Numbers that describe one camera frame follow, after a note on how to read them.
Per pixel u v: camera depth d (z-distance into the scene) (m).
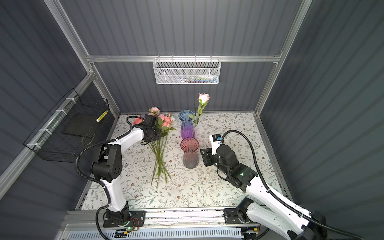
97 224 0.68
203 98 0.72
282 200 0.44
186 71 1.12
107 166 0.52
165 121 1.05
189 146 0.83
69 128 0.73
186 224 0.73
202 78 0.92
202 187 0.84
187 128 1.03
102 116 0.81
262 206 0.61
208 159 0.64
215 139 0.63
